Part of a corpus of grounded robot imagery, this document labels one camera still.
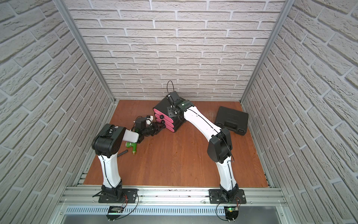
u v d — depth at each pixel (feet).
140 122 2.66
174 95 2.20
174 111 2.06
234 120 3.22
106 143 1.78
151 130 2.93
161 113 2.95
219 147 1.67
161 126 3.11
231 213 2.31
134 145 2.98
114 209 2.29
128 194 2.45
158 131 3.02
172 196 2.48
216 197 2.41
